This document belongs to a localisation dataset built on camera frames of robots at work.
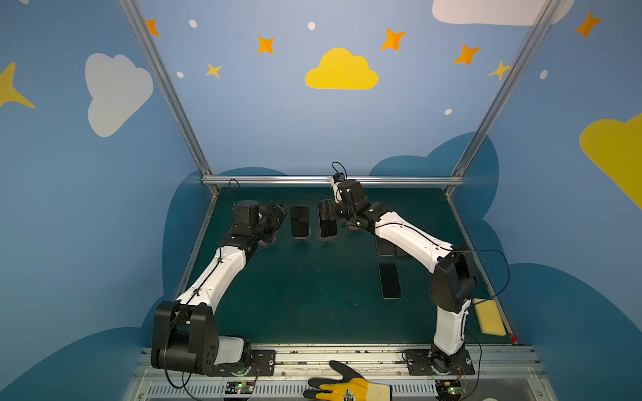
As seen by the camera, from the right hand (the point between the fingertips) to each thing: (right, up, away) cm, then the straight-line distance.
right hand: (331, 200), depth 87 cm
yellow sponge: (+53, -40, -4) cm, 67 cm away
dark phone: (+23, -30, +7) cm, 38 cm away
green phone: (+13, -13, -26) cm, 32 cm away
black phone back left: (-12, -9, +13) cm, 20 cm away
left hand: (-15, -5, -3) cm, 16 cm away
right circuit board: (+34, -56, -16) cm, 68 cm away
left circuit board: (-27, -55, -17) cm, 63 cm away
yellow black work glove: (+5, -54, -18) cm, 57 cm away
